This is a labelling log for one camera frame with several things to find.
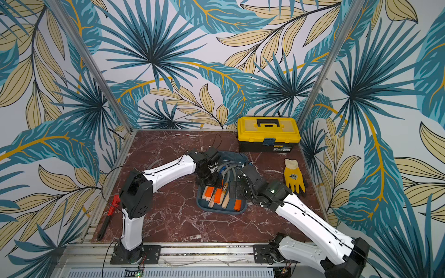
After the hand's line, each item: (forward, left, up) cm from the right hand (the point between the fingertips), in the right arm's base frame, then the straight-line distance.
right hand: (238, 188), depth 74 cm
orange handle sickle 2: (+4, +9, -14) cm, 17 cm away
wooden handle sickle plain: (+1, +5, -15) cm, 16 cm away
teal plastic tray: (+5, +16, -15) cm, 22 cm away
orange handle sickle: (+27, +47, -17) cm, 57 cm away
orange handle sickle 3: (-1, -1, -16) cm, 16 cm away
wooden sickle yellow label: (+1, +12, -16) cm, 20 cm away
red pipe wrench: (+4, +60, -16) cm, 62 cm away
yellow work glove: (+15, -33, -17) cm, 40 cm away
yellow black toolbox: (+34, -20, -3) cm, 40 cm away
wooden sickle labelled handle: (+11, +4, -16) cm, 19 cm away
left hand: (+6, +11, -10) cm, 16 cm away
